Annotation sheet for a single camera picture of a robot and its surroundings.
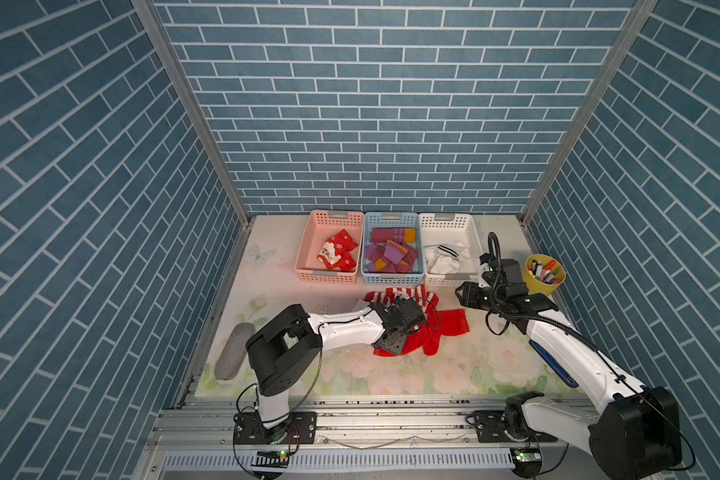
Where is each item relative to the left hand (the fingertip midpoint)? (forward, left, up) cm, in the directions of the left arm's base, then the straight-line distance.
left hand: (398, 345), depth 87 cm
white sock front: (+34, -23, +4) cm, 41 cm away
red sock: (+32, +21, +3) cm, 39 cm away
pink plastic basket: (+48, +29, 0) cm, 56 cm away
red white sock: (+7, -14, -1) cm, 15 cm away
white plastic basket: (+46, -19, +2) cm, 50 cm away
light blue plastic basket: (+49, 0, +4) cm, 49 cm away
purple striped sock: (+39, -1, +5) cm, 39 cm away
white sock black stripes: (+26, -17, +7) cm, 32 cm away
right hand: (+11, -19, +13) cm, 25 cm away
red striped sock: (+14, -11, +1) cm, 18 cm away
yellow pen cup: (+18, -45, +11) cm, 50 cm away
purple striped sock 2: (+28, +1, +6) cm, 29 cm away
